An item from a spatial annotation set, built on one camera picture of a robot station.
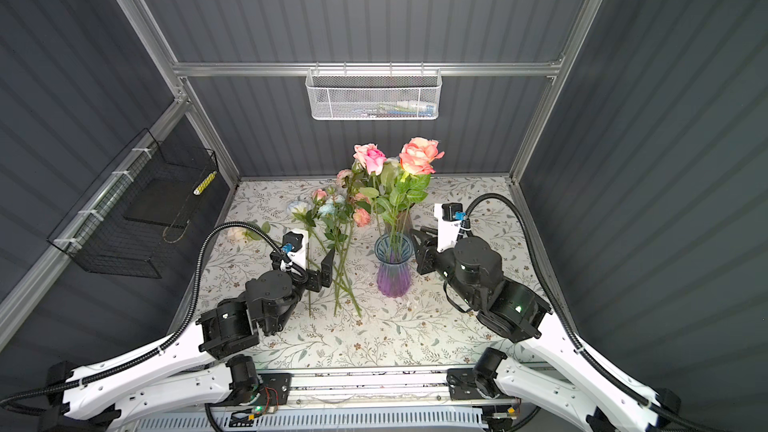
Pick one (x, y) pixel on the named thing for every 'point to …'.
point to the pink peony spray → (359, 211)
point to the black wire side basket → (133, 219)
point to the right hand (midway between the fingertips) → (418, 233)
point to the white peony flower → (332, 209)
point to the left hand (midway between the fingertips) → (316, 247)
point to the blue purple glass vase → (393, 251)
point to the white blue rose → (304, 211)
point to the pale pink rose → (238, 235)
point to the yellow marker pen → (202, 185)
